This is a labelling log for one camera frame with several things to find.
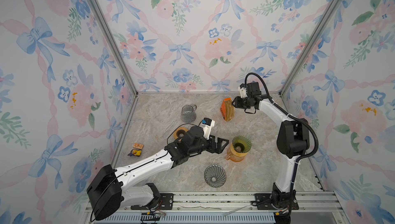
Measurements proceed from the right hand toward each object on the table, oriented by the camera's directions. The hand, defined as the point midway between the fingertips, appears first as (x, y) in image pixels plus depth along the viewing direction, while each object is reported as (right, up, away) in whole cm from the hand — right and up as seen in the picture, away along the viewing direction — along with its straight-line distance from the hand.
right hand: (234, 101), depth 98 cm
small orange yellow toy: (-58, -28, -10) cm, 66 cm away
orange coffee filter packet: (-4, -5, +2) cm, 7 cm away
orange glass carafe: (-4, -29, -18) cm, 34 cm away
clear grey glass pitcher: (-30, -8, +5) cm, 31 cm away
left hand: (-11, -19, -26) cm, 34 cm away
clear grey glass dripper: (-14, -40, -18) cm, 46 cm away
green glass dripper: (0, -23, -16) cm, 28 cm away
